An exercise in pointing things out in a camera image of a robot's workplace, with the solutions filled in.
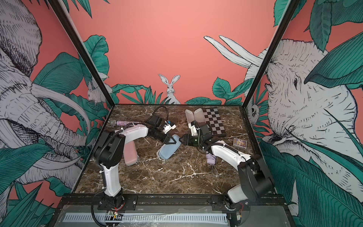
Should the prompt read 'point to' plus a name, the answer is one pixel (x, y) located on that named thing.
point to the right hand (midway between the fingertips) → (181, 138)
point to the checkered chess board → (213, 118)
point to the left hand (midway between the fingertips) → (174, 139)
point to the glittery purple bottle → (112, 122)
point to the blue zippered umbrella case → (167, 151)
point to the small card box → (239, 143)
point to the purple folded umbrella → (211, 159)
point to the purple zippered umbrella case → (197, 115)
